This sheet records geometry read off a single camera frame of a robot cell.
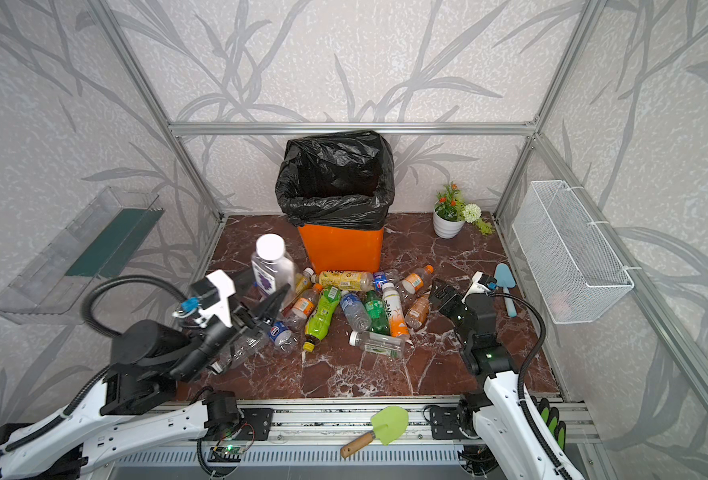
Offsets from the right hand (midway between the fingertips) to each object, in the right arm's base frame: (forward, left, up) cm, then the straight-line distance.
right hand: (445, 278), depth 81 cm
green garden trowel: (-32, +16, -18) cm, 40 cm away
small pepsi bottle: (+9, +18, -13) cm, 24 cm away
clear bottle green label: (-11, +18, -17) cm, 27 cm away
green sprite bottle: (-3, +19, -15) cm, 24 cm away
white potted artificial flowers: (+33, -9, -9) cm, 35 cm away
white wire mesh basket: (-10, -23, +16) cm, 30 cm away
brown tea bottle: (-5, +7, -12) cm, 14 cm away
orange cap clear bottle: (+6, +7, -13) cm, 16 cm away
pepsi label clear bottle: (-10, +46, -15) cm, 50 cm away
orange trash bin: (+14, +28, -5) cm, 32 cm away
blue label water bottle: (-2, +26, -17) cm, 30 cm away
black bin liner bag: (+35, +32, +5) cm, 48 cm away
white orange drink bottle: (-7, +12, -13) cm, 20 cm away
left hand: (-14, +35, +26) cm, 46 cm away
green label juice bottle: (-5, +35, -12) cm, 38 cm away
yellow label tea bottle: (+5, +25, -9) cm, 27 cm away
